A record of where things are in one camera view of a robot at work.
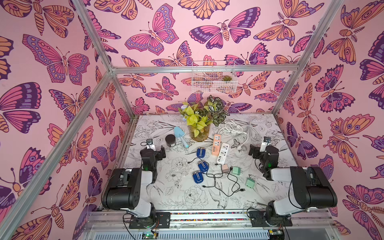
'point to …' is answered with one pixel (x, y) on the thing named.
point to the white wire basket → (216, 82)
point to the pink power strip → (217, 139)
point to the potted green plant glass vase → (199, 117)
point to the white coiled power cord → (235, 126)
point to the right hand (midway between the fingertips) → (260, 145)
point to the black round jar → (170, 140)
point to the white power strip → (223, 153)
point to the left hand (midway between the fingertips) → (155, 145)
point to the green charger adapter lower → (250, 183)
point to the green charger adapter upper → (236, 170)
